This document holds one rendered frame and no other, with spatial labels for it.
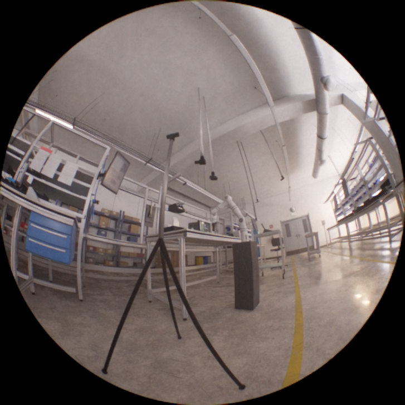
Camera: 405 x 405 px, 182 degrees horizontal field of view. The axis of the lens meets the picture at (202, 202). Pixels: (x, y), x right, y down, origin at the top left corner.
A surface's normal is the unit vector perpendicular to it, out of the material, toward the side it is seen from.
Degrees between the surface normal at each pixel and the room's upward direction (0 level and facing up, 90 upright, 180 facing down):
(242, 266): 90
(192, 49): 180
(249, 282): 90
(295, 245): 90
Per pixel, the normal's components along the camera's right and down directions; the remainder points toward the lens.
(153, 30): 0.04, 0.92
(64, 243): 0.79, -0.27
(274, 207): -0.61, -0.29
